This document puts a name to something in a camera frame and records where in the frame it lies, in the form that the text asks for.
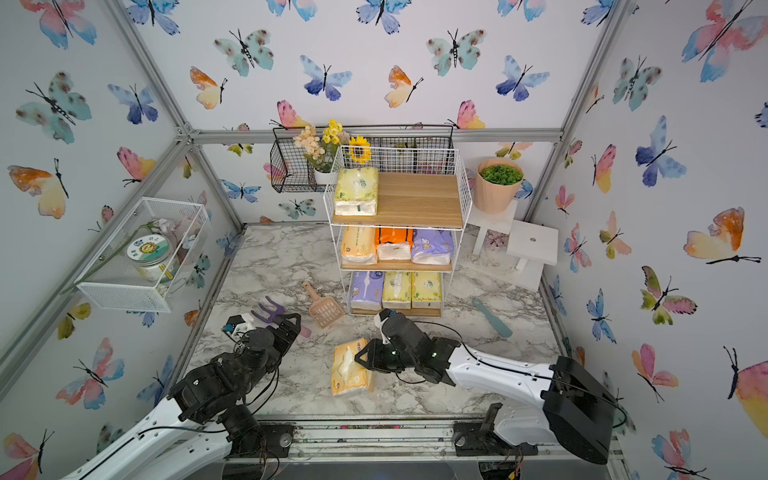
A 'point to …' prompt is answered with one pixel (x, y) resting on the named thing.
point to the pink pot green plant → (497, 184)
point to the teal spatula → (501, 325)
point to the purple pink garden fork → (278, 310)
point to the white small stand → (529, 243)
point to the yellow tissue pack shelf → (359, 246)
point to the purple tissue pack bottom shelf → (366, 290)
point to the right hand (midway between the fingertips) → (357, 358)
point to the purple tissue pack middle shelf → (432, 247)
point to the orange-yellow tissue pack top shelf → (348, 375)
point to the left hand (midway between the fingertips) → (300, 325)
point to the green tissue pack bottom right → (426, 290)
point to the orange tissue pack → (394, 243)
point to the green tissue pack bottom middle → (397, 290)
